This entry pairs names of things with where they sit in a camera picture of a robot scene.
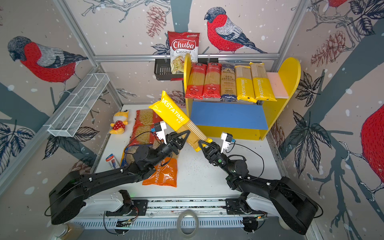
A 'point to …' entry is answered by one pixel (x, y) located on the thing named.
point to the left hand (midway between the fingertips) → (188, 133)
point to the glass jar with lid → (69, 231)
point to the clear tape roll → (185, 212)
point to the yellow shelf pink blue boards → (210, 117)
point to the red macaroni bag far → (145, 120)
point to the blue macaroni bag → (128, 156)
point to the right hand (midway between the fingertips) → (196, 146)
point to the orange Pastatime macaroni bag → (165, 174)
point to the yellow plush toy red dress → (120, 119)
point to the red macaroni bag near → (142, 135)
